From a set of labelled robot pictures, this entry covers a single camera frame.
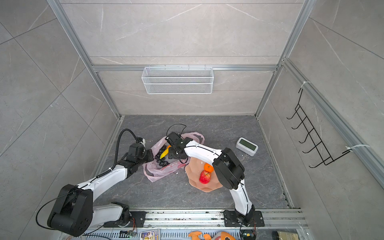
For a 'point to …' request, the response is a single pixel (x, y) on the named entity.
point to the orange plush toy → (223, 235)
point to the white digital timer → (248, 147)
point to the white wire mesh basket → (177, 80)
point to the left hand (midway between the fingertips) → (151, 149)
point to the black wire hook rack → (319, 150)
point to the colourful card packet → (150, 235)
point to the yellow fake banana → (165, 153)
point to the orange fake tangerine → (208, 168)
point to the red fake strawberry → (204, 177)
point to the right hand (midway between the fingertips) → (173, 154)
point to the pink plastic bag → (153, 170)
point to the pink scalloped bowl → (193, 169)
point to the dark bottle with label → (284, 235)
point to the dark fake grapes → (161, 162)
